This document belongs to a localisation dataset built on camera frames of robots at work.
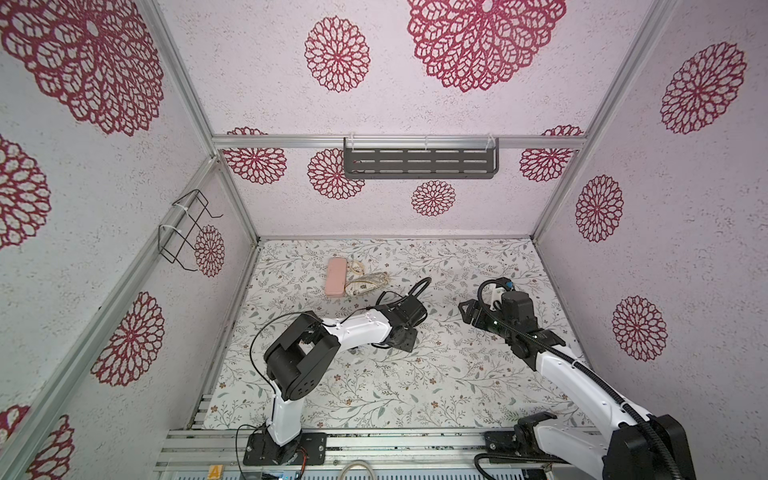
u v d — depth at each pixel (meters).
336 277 1.09
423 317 0.77
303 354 0.50
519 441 0.66
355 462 0.72
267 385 0.51
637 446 0.40
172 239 0.73
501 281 0.76
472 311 0.76
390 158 0.93
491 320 0.65
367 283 1.03
